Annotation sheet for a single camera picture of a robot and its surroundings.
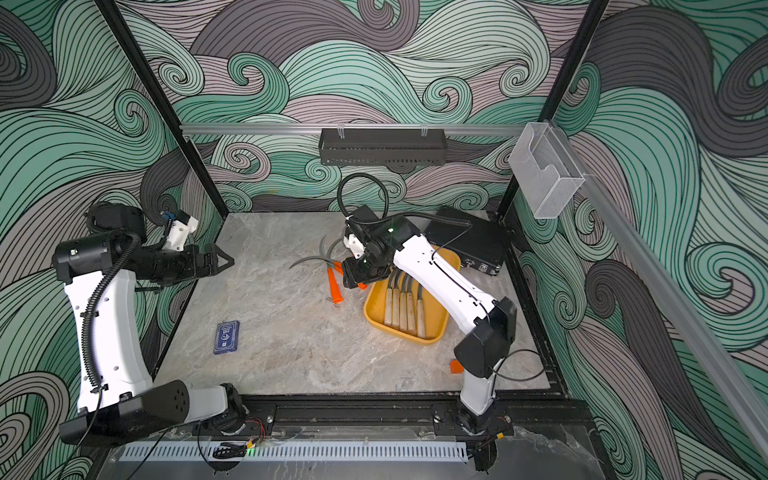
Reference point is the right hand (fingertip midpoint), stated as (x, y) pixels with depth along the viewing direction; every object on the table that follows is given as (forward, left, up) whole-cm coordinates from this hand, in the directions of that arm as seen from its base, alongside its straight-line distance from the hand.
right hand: (351, 282), depth 74 cm
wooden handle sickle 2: (+5, -16, -20) cm, 26 cm away
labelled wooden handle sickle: (+5, -15, -20) cm, 25 cm away
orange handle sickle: (+8, +7, -21) cm, 23 cm away
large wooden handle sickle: (+5, -10, -20) cm, 23 cm away
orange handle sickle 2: (+20, +8, -21) cm, 30 cm away
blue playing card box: (-6, +38, -19) cm, 43 cm away
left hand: (-1, +30, +11) cm, 32 cm away
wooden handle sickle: (+12, -13, -21) cm, 27 cm away
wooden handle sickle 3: (+1, -20, -20) cm, 28 cm away
